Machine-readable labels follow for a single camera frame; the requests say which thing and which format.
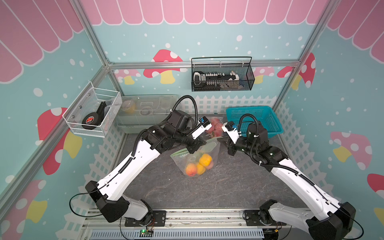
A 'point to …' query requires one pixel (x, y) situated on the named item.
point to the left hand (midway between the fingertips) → (202, 144)
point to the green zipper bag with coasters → (195, 164)
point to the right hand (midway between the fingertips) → (219, 138)
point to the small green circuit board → (145, 233)
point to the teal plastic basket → (265, 114)
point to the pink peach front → (210, 166)
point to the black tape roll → (92, 120)
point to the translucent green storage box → (140, 112)
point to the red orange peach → (191, 169)
